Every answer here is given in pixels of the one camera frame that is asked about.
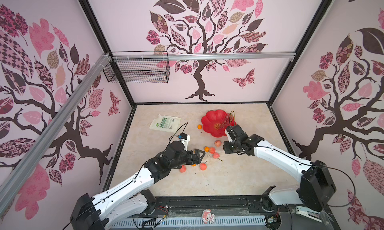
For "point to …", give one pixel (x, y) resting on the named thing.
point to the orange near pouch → (199, 126)
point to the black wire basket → (151, 66)
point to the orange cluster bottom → (193, 165)
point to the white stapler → (309, 213)
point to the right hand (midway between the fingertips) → (224, 146)
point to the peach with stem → (216, 155)
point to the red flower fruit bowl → (215, 122)
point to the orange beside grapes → (206, 148)
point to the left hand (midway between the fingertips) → (199, 156)
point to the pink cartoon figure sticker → (207, 217)
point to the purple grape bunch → (227, 120)
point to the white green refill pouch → (167, 123)
